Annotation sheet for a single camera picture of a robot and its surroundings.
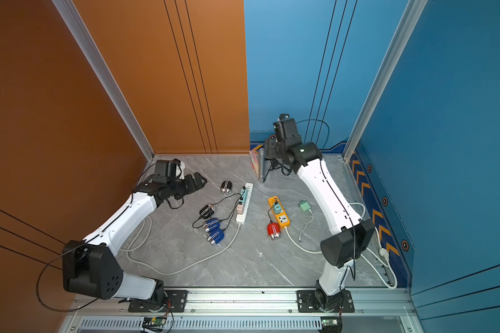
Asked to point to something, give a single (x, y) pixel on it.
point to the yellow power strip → (282, 218)
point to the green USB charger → (304, 205)
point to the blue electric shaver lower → (216, 236)
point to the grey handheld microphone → (261, 164)
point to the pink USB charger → (239, 208)
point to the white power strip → (241, 217)
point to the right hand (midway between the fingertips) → (275, 145)
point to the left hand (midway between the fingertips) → (200, 181)
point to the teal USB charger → (277, 208)
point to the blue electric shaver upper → (212, 225)
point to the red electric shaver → (273, 230)
